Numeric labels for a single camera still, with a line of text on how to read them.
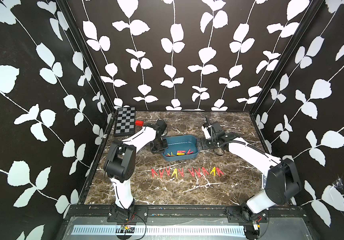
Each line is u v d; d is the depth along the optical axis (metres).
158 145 0.80
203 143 0.78
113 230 0.70
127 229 0.70
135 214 0.73
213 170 0.88
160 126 0.78
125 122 1.10
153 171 0.88
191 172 0.88
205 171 0.88
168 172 0.88
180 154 0.93
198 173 0.88
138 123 1.14
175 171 0.88
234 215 0.73
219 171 0.88
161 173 0.87
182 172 0.88
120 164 0.50
